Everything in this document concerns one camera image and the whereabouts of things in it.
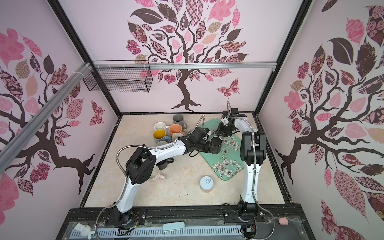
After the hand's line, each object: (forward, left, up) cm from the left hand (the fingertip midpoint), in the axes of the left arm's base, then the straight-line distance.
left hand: (213, 149), depth 91 cm
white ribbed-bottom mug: (+20, +36, -1) cm, 41 cm away
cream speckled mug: (+4, +33, +1) cm, 33 cm away
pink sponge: (-38, -32, -5) cm, 49 cm away
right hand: (+15, -5, -1) cm, 15 cm away
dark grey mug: (+23, +23, +2) cm, 33 cm away
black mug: (+2, -2, +3) cm, 4 cm away
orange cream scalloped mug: (+16, +26, 0) cm, 31 cm away
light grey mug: (+9, +24, +1) cm, 26 cm away
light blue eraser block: (-40, +22, -3) cm, 45 cm away
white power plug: (-41, +63, -4) cm, 75 cm away
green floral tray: (-6, -10, -7) cm, 13 cm away
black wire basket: (+61, +76, +9) cm, 98 cm away
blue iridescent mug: (+7, +29, +1) cm, 30 cm away
